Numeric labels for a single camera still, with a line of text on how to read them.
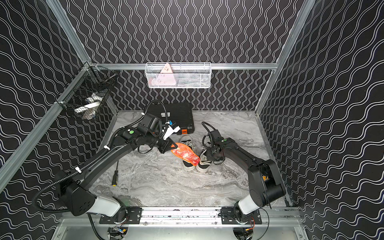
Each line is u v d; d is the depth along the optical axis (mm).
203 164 861
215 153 644
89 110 731
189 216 762
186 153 772
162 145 651
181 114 1124
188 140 978
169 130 662
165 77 905
